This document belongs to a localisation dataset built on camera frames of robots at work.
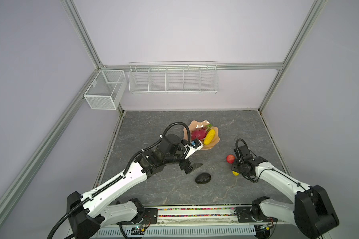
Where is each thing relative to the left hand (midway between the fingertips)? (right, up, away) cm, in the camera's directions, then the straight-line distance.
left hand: (196, 156), depth 68 cm
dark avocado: (+5, -15, +12) cm, 20 cm away
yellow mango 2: (+11, +7, +30) cm, 32 cm away
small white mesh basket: (-61, +39, +37) cm, 81 cm away
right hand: (+26, -11, +19) cm, 34 cm away
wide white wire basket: (-14, +47, +33) cm, 59 cm away
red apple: (+22, -6, +21) cm, 31 cm away
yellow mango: (+23, -13, +14) cm, 30 cm away
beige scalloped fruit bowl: (-5, +9, +34) cm, 35 cm away
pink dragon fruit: (+5, +9, +30) cm, 32 cm away
